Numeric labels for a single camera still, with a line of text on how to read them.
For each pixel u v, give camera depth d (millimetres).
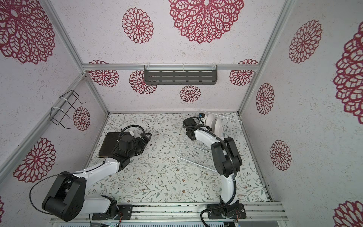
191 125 777
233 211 674
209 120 945
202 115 853
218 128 942
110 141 1008
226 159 520
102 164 563
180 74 962
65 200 418
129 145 689
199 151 972
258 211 760
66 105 796
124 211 735
